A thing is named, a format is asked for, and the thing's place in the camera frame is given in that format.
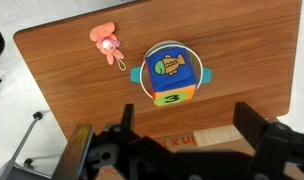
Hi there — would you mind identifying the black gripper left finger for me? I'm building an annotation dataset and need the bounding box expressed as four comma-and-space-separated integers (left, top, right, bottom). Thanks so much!
51, 103, 193, 180

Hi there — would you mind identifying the grey metal stand base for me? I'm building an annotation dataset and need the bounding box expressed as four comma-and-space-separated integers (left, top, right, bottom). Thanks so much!
0, 111, 66, 180

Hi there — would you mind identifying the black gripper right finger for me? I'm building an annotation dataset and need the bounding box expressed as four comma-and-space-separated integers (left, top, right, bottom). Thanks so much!
233, 102, 304, 180

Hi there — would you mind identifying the colourful patterned cube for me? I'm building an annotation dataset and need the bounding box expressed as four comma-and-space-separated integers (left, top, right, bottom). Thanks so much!
145, 46, 198, 107

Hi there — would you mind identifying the brown cardboard sheet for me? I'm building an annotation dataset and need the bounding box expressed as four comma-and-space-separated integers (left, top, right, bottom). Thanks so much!
96, 123, 304, 180

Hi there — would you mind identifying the pink plush toy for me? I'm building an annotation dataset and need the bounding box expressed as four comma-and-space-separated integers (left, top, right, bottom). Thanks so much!
88, 21, 128, 72

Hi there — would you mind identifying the cream bowl teal rim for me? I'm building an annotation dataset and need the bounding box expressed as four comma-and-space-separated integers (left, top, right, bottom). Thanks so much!
129, 40, 214, 101

